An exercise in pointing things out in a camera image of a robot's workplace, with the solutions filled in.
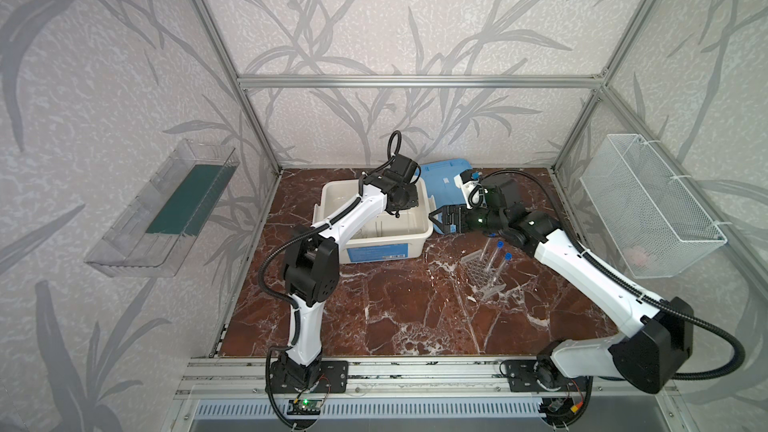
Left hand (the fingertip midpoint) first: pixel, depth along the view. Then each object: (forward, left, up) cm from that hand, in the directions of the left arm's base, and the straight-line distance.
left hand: (414, 191), depth 92 cm
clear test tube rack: (-21, -21, -15) cm, 33 cm away
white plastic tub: (-8, +10, -16) cm, 20 cm away
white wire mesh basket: (-25, -49, +20) cm, 58 cm away
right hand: (-12, -7, +10) cm, 17 cm away
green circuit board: (-54, +27, -17) cm, 63 cm away
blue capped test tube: (-19, -24, -4) cm, 31 cm away
